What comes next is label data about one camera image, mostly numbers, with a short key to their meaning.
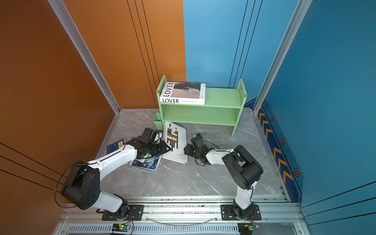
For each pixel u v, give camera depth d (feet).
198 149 2.43
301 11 2.32
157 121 3.31
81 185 1.41
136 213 2.42
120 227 2.33
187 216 2.42
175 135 3.14
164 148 2.53
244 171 1.56
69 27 2.48
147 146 2.23
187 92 2.84
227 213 2.38
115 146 3.19
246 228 2.29
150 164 2.94
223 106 3.57
